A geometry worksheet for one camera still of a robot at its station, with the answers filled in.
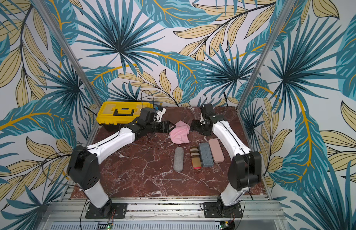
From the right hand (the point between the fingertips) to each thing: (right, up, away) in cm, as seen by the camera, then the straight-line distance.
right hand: (196, 129), depth 87 cm
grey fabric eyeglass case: (-11, -20, 0) cm, 23 cm away
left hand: (-15, +1, -4) cm, 16 cm away
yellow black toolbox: (-53, +8, +5) cm, 54 cm away
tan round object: (0, -18, +3) cm, 18 cm away
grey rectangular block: (+6, -16, +4) cm, 18 cm away
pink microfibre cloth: (-10, -4, +13) cm, 17 cm away
